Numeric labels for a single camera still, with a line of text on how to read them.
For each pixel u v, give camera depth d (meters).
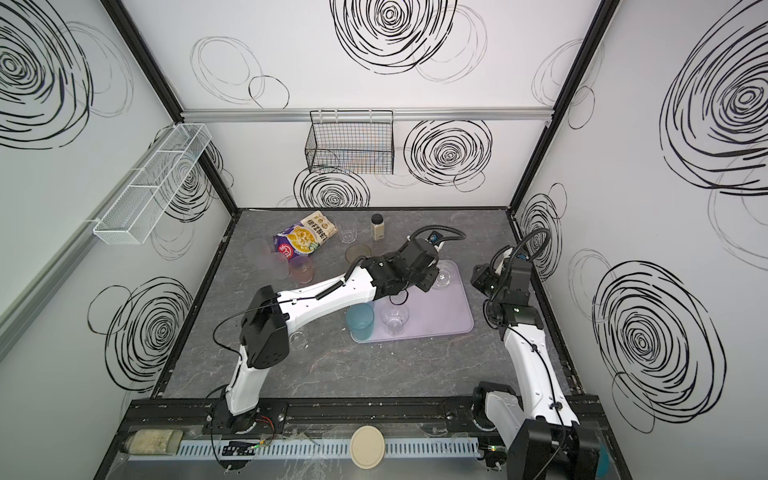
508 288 0.61
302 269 0.99
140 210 0.75
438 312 0.98
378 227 1.05
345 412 0.75
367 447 0.64
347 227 1.11
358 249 0.91
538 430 0.40
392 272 0.61
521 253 0.70
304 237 1.08
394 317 0.88
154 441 0.67
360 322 0.88
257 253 0.99
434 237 0.70
